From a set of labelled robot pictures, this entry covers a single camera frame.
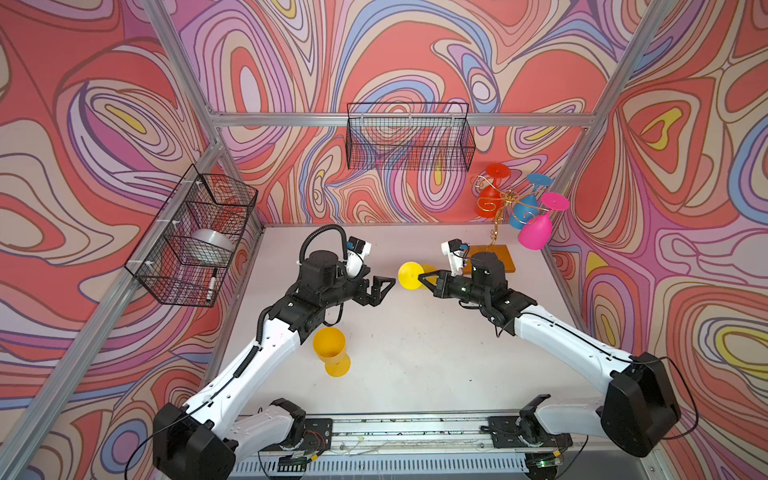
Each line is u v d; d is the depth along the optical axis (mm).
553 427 607
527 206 917
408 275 784
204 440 370
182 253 734
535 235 868
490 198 931
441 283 678
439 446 733
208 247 702
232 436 481
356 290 641
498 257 622
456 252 703
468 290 663
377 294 649
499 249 1006
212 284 725
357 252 632
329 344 783
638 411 400
